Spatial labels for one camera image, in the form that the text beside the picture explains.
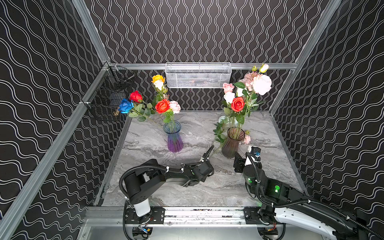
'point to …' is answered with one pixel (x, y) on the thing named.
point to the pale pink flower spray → (175, 107)
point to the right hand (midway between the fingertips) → (240, 154)
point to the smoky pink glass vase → (230, 145)
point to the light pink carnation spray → (247, 139)
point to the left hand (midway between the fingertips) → (207, 173)
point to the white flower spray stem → (220, 127)
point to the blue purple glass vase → (175, 142)
